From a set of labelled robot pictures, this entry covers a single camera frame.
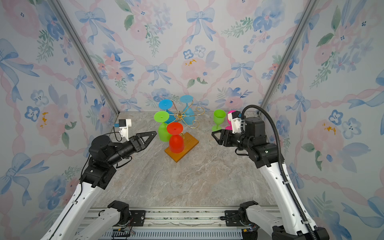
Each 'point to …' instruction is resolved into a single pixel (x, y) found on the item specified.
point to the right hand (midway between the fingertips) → (216, 133)
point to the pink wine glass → (229, 127)
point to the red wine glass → (176, 143)
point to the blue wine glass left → (166, 104)
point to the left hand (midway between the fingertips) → (153, 133)
